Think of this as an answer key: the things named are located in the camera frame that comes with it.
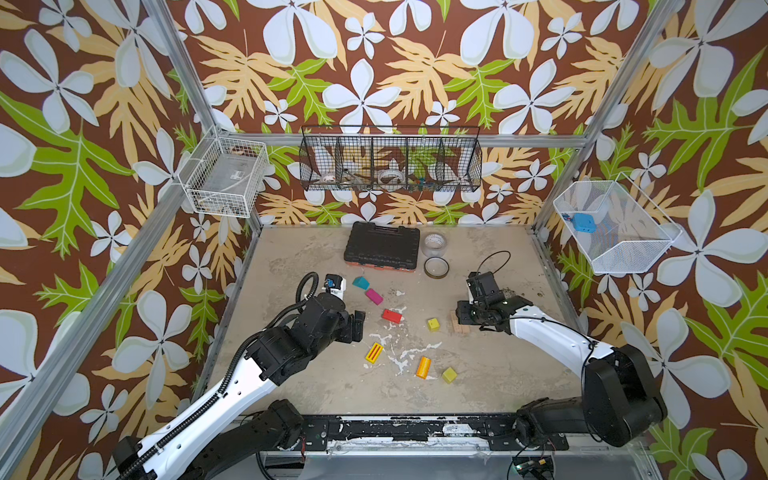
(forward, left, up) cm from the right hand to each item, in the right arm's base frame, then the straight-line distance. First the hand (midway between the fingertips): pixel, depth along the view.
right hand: (462, 310), depth 90 cm
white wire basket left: (+30, +70, +28) cm, 81 cm away
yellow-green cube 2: (-3, +9, -4) cm, 10 cm away
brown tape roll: (+21, +4, -7) cm, 23 cm away
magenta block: (+10, +27, -7) cm, 30 cm away
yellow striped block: (-11, +27, -5) cm, 29 cm away
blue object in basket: (+18, -36, +18) cm, 44 cm away
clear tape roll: (+32, +4, -6) cm, 33 cm away
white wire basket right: (+9, -41, +24) cm, 48 cm away
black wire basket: (+42, +22, +26) cm, 54 cm away
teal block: (+15, +32, -6) cm, 35 cm away
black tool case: (+27, +24, -1) cm, 36 cm away
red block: (+2, +21, -7) cm, 22 cm away
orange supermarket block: (-15, +13, -5) cm, 21 cm away
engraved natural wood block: (-4, 0, -5) cm, 6 cm away
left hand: (-8, +32, +16) cm, 37 cm away
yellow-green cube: (-18, +6, -4) cm, 19 cm away
